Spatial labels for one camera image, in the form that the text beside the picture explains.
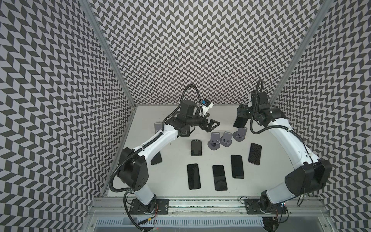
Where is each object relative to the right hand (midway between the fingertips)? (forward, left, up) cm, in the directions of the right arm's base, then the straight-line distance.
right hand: (242, 113), depth 81 cm
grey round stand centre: (-8, +15, -20) cm, 26 cm away
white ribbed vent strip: (-48, +36, -24) cm, 65 cm away
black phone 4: (-27, +29, -23) cm, 46 cm away
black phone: (-3, +1, -4) cm, 5 cm away
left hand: (-5, +17, +2) cm, 18 cm away
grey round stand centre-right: (-5, +7, -20) cm, 22 cm away
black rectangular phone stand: (+1, +34, -18) cm, 39 cm away
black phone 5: (-21, +2, -24) cm, 32 cm away
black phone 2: (-15, +52, -24) cm, 59 cm away
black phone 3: (-13, -11, -25) cm, 30 cm away
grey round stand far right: (-1, -3, -20) cm, 20 cm away
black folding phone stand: (-10, +27, -20) cm, 35 cm away
